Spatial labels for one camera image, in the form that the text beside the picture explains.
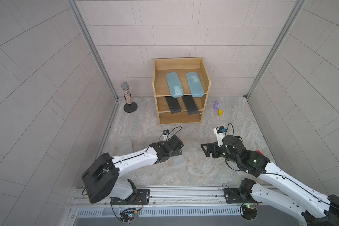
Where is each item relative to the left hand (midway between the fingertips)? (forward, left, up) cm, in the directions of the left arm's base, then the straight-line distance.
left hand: (175, 148), depth 85 cm
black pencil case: (+24, +1, +13) cm, 27 cm away
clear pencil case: (+2, +32, -4) cm, 32 cm away
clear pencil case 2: (-7, -2, -2) cm, 7 cm away
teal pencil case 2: (+23, 0, +28) cm, 36 cm away
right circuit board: (-31, -36, -2) cm, 48 cm away
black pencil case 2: (+23, -9, +15) cm, 29 cm away
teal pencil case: (+27, -11, +27) cm, 40 cm away
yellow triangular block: (+29, -34, -1) cm, 44 cm away
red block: (-1, -52, -1) cm, 52 cm away
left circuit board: (-32, +24, -5) cm, 41 cm away
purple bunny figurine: (+34, -32, +1) cm, 47 cm away
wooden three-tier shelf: (+23, +8, +27) cm, 36 cm away
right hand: (-4, -16, +12) cm, 20 cm away
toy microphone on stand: (+34, +34, -1) cm, 48 cm away
